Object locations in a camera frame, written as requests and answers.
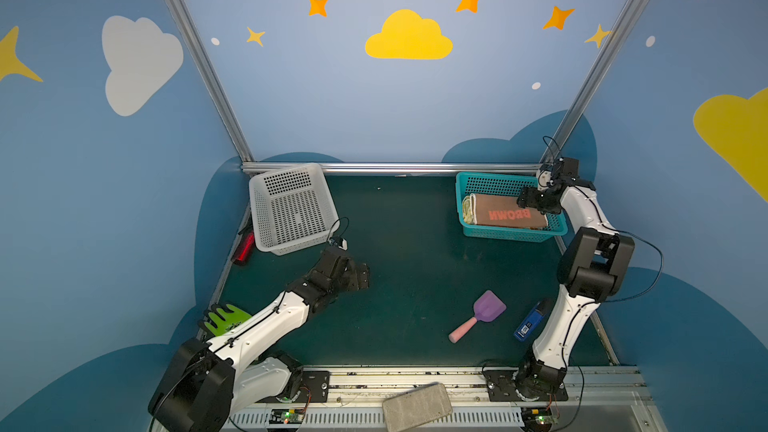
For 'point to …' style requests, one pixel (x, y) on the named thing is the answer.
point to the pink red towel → (490, 209)
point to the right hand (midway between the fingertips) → (535, 198)
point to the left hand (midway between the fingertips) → (360, 271)
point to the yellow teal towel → (469, 210)
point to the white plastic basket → (292, 209)
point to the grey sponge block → (415, 407)
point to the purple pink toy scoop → (487, 308)
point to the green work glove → (221, 317)
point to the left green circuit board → (287, 416)
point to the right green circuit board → (538, 419)
